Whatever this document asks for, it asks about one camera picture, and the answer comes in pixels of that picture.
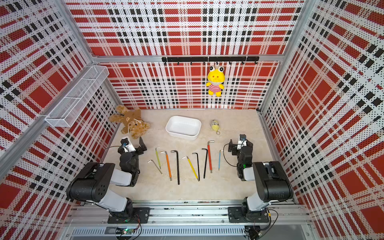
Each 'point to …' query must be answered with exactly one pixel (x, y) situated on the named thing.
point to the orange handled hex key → (168, 164)
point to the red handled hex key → (209, 155)
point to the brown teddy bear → (132, 120)
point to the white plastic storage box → (183, 127)
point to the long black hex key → (177, 165)
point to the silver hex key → (151, 160)
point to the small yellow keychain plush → (215, 126)
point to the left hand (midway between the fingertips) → (136, 139)
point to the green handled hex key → (158, 157)
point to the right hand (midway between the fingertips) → (240, 139)
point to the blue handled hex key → (219, 158)
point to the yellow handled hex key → (192, 167)
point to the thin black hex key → (198, 165)
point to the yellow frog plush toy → (215, 78)
